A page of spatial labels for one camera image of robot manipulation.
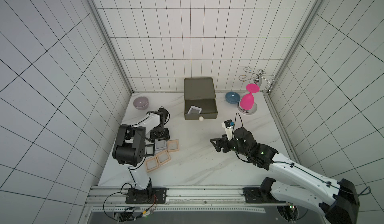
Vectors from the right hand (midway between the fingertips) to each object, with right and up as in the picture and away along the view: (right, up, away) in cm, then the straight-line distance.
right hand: (212, 139), depth 75 cm
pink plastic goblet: (+24, +21, +17) cm, 36 cm away
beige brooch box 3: (-34, -16, +8) cm, 38 cm away
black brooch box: (-37, -10, +15) cm, 41 cm away
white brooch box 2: (-30, -7, +14) cm, 34 cm away
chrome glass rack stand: (+31, +36, +12) cm, 49 cm away
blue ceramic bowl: (+21, +23, +39) cm, 50 cm away
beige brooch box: (-22, -7, +15) cm, 28 cm away
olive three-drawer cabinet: (-6, +21, +14) cm, 25 cm away
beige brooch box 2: (-27, -13, +10) cm, 32 cm away
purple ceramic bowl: (-49, +19, +33) cm, 62 cm away
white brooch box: (-9, +15, +14) cm, 23 cm away
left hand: (-31, -5, +15) cm, 34 cm away
